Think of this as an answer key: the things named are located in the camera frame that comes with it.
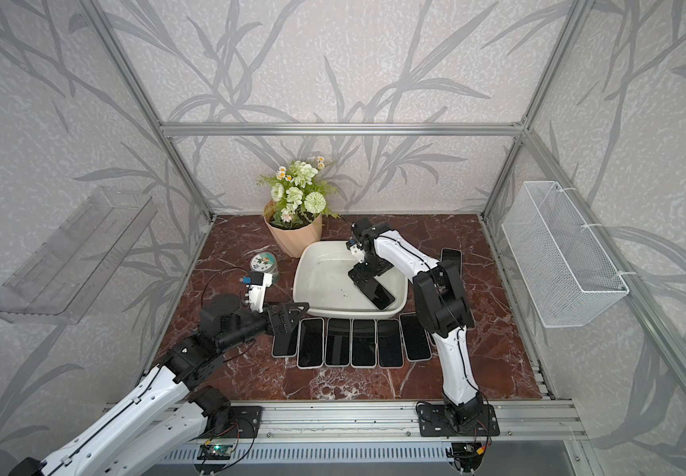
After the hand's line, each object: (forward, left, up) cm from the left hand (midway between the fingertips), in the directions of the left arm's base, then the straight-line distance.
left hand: (300, 309), depth 72 cm
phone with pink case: (-1, 0, -20) cm, 20 cm away
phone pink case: (-3, -24, -20) cm, 31 cm away
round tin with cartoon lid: (+23, +16, -13) cm, 31 cm away
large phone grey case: (0, -32, -20) cm, 37 cm away
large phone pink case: (+29, -48, -16) cm, 58 cm away
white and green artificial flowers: (+32, +3, +9) cm, 34 cm away
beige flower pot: (+29, +7, -10) cm, 32 cm away
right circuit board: (-27, -42, -23) cm, 55 cm away
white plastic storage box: (+21, -1, -21) cm, 30 cm away
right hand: (+20, -18, -15) cm, 31 cm away
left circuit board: (-27, +20, -22) cm, 40 cm away
